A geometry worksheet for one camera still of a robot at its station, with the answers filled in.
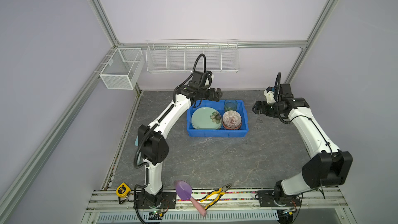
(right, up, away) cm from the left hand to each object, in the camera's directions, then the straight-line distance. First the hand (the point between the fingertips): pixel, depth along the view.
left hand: (216, 94), depth 83 cm
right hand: (+24, -9, 0) cm, 26 cm away
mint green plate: (-5, -15, +19) cm, 24 cm away
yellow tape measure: (-46, -48, -8) cm, 67 cm away
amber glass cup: (+11, -6, +19) cm, 23 cm away
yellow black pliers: (+2, -49, -8) cm, 49 cm away
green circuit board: (-29, -58, -11) cm, 66 cm away
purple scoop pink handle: (-16, -49, -6) cm, 52 cm away
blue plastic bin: (+15, -21, +6) cm, 26 cm away
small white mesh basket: (-61, +18, +19) cm, 66 cm away
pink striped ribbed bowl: (+10, -14, +11) cm, 21 cm away
